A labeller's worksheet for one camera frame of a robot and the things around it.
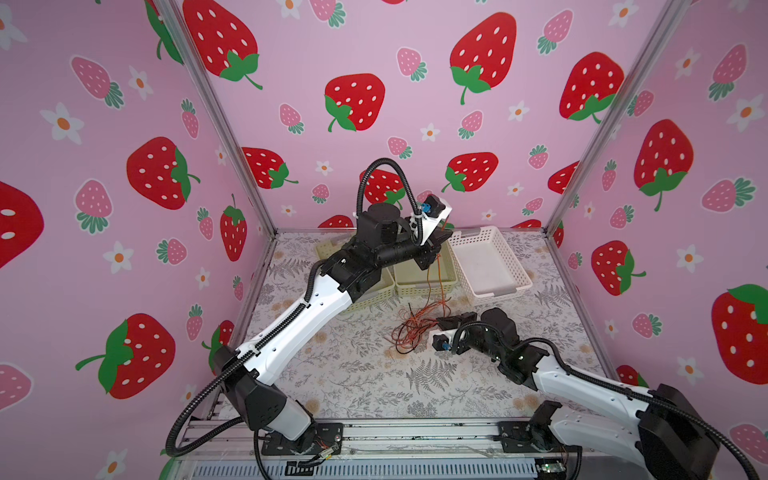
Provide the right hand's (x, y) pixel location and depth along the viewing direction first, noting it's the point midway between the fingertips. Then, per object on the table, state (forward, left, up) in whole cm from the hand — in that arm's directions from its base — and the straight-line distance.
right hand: (440, 314), depth 80 cm
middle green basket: (+18, +10, -11) cm, 23 cm away
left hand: (+5, +1, +27) cm, 28 cm away
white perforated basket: (+30, -17, -13) cm, 37 cm away
